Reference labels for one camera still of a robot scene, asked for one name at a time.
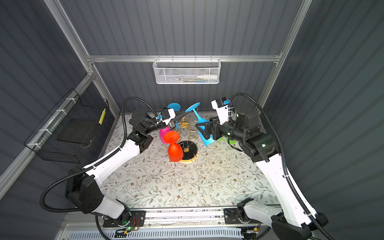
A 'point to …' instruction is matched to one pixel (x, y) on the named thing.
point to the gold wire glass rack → (190, 149)
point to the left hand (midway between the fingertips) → (189, 111)
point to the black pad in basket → (78, 130)
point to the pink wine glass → (162, 131)
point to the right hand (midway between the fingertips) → (207, 121)
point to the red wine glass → (175, 152)
